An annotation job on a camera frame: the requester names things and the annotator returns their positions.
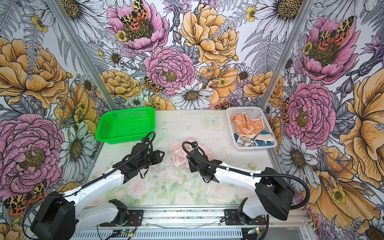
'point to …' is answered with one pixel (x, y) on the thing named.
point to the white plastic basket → (252, 112)
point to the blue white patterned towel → (263, 138)
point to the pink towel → (179, 150)
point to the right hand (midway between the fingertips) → (194, 164)
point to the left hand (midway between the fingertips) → (161, 158)
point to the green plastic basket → (124, 125)
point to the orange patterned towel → (245, 126)
